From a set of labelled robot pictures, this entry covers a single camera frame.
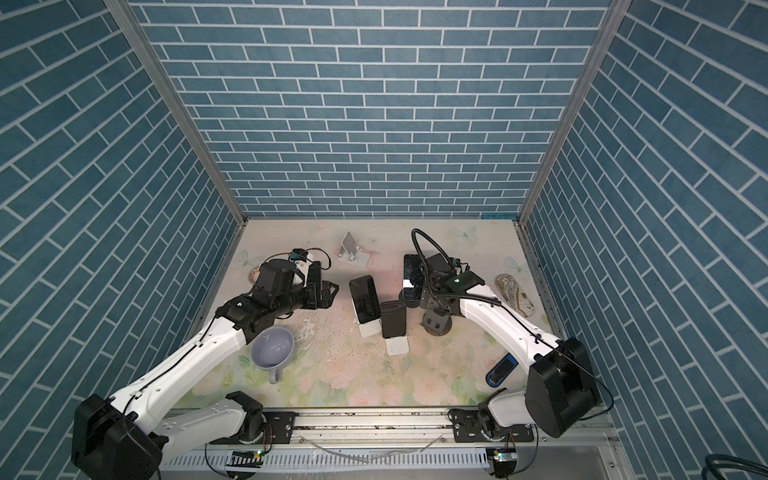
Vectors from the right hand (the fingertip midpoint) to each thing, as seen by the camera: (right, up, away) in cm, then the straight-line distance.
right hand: (438, 298), depth 85 cm
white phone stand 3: (-12, -14, +3) cm, 19 cm away
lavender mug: (-48, -15, +1) cm, 51 cm away
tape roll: (-62, +6, +17) cm, 64 cm away
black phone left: (-22, -1, +8) cm, 23 cm away
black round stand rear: (-9, -3, +7) cm, 11 cm away
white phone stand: (-28, +13, +18) cm, 36 cm away
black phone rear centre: (-7, +7, +9) cm, 13 cm away
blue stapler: (+16, -20, -4) cm, 26 cm away
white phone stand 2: (-20, -10, +6) cm, 23 cm away
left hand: (-31, +4, -5) cm, 32 cm away
